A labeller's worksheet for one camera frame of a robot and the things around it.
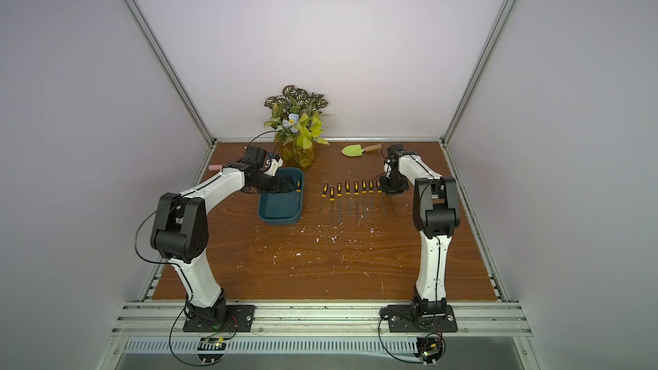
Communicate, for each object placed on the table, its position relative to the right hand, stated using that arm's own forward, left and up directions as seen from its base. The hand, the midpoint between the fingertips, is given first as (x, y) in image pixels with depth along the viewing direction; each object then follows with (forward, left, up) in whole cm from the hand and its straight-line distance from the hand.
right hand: (393, 186), depth 101 cm
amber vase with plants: (+13, +38, +25) cm, 47 cm away
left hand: (-5, +41, +7) cm, 42 cm away
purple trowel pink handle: (+8, +77, +1) cm, 77 cm away
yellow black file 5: (-2, +12, -1) cm, 12 cm away
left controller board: (-54, +57, -3) cm, 79 cm away
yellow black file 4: (-3, +15, -1) cm, 15 cm away
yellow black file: (-6, +25, -2) cm, 26 cm away
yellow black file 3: (-3, +18, -1) cm, 19 cm away
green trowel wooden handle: (+22, +15, -2) cm, 26 cm away
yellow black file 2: (-4, +22, -1) cm, 22 cm away
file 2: (-2, +6, 0) cm, 6 cm away
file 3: (-4, +38, +5) cm, 38 cm away
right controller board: (-53, -5, -3) cm, 53 cm away
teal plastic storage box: (-9, +44, -4) cm, 45 cm away
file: (-2, +9, -1) cm, 9 cm away
